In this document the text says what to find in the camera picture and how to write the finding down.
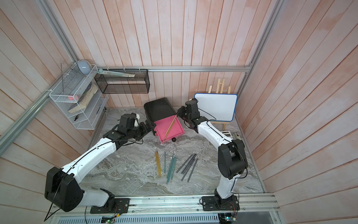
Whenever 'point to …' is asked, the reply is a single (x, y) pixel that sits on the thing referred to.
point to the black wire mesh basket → (139, 84)
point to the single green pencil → (164, 163)
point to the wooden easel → (217, 89)
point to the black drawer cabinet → (157, 110)
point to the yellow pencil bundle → (158, 163)
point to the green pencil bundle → (171, 169)
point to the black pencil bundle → (192, 157)
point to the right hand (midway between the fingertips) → (176, 109)
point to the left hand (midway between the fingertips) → (152, 130)
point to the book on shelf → (87, 96)
